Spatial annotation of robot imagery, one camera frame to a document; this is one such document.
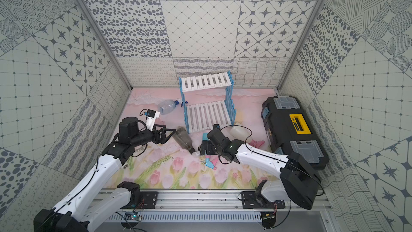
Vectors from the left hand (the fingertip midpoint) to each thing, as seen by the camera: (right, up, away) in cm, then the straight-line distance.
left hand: (167, 124), depth 76 cm
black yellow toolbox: (+61, -3, +2) cm, 61 cm away
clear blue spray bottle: (-8, +8, +25) cm, 28 cm away
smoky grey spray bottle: (+4, -10, +17) cm, 20 cm away
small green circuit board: (-14, -40, -6) cm, 43 cm away
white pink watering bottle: (+39, -7, +14) cm, 42 cm away
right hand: (+20, -13, +8) cm, 25 cm away
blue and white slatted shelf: (+21, +2, +27) cm, 35 cm away
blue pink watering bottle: (+21, -21, +8) cm, 31 cm away
